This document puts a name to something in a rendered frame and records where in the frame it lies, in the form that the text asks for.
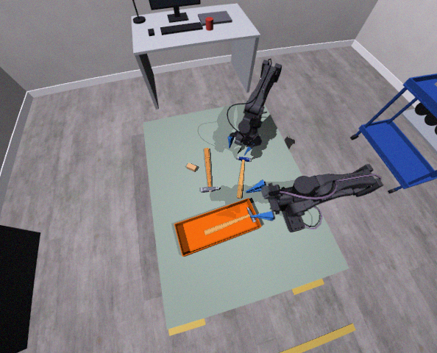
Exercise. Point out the orange bin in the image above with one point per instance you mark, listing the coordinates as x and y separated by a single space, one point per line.
191 235

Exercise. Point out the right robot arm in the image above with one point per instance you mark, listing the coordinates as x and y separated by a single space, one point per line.
266 81

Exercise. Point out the small tan block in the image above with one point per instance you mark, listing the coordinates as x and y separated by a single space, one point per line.
191 167

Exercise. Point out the hammer with grey head and wooden handle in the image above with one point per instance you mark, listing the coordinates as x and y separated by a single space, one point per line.
221 226

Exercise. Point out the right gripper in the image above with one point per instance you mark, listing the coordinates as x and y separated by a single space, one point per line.
238 136

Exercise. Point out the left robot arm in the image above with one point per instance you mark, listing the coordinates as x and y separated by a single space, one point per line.
310 187

